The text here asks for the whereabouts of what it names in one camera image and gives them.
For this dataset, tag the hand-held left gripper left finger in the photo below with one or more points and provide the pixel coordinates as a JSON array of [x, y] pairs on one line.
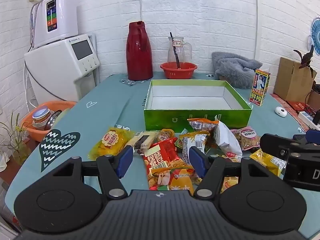
[[125, 160]]

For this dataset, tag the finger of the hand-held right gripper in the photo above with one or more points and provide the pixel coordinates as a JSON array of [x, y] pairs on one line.
[[277, 143], [312, 136]]

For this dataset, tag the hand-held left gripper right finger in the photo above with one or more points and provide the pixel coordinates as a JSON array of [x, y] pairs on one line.
[[197, 162]]

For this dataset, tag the white and orange snack packet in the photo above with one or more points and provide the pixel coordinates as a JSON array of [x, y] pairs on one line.
[[193, 140]]

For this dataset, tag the yellow snack packet red label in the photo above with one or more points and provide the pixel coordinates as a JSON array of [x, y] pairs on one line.
[[111, 142]]

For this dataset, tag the beige and brown bar packet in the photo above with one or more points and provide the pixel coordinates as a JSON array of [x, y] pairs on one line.
[[143, 140]]

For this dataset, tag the orange jelly cup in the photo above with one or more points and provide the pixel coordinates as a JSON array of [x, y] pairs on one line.
[[166, 135]]

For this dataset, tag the green cardboard box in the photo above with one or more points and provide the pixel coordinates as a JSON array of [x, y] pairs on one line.
[[197, 97]]

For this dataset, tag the white power strip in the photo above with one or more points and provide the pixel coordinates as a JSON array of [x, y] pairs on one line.
[[306, 118]]

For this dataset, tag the orange fruit snack packet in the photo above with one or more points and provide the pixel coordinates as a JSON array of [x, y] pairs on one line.
[[175, 180]]

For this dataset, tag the pink snack packet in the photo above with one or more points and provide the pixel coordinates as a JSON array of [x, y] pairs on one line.
[[246, 137]]

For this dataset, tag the white round device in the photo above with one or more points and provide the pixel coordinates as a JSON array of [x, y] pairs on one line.
[[280, 111]]

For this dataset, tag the red booklet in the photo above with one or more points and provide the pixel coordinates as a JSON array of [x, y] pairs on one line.
[[297, 105]]

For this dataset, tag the orange-topped brown snack packet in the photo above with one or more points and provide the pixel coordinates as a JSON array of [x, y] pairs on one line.
[[201, 125]]

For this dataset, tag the white foil bag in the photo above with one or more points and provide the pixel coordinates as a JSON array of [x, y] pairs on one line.
[[226, 138]]

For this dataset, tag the yellow chip packet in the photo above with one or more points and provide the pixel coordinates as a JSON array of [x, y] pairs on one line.
[[230, 183]]

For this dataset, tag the teal tablecloth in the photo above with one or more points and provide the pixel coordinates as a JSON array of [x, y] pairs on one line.
[[100, 112]]

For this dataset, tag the yellow and green carton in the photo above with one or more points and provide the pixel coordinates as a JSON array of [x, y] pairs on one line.
[[260, 87]]

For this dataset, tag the large cardboard box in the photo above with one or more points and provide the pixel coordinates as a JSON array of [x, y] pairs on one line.
[[290, 80]]

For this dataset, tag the purple leaf plant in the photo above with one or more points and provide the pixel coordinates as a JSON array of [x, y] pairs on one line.
[[306, 60]]

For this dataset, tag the steel bowl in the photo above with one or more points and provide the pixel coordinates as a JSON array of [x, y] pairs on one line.
[[51, 121]]

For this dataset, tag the grey fluffy cloth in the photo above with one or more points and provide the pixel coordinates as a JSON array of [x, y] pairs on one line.
[[232, 67]]

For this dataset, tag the red plastic basket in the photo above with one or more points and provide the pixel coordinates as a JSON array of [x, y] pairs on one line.
[[178, 71]]

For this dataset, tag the instant noodle cup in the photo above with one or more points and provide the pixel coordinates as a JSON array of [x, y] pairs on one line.
[[40, 116]]

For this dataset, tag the orange plastic basin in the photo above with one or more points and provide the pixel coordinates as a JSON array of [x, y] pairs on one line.
[[32, 132]]

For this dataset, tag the blue paper fan decoration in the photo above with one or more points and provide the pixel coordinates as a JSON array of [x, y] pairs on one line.
[[315, 35]]

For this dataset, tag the red thermos jug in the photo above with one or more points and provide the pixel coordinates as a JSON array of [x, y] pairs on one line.
[[138, 52]]

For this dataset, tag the glass pitcher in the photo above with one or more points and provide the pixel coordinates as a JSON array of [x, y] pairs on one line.
[[183, 52]]

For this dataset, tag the green potted plant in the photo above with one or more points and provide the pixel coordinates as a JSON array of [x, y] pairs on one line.
[[16, 142]]

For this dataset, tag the black stirring stick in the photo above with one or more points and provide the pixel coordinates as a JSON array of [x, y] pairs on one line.
[[175, 51]]

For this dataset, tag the white appliance with screen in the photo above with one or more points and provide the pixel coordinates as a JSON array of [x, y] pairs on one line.
[[55, 67]]

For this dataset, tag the white water purifier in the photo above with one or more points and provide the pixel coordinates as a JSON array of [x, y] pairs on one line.
[[57, 17]]

